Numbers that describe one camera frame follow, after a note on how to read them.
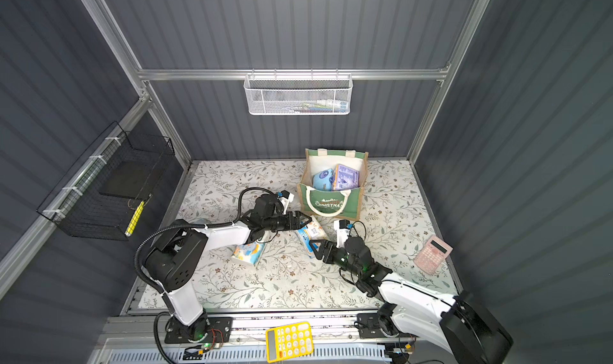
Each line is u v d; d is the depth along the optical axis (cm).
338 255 72
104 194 71
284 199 85
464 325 42
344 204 85
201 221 55
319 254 73
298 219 81
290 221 80
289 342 71
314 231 89
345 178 92
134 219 68
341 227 75
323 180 98
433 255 88
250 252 85
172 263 48
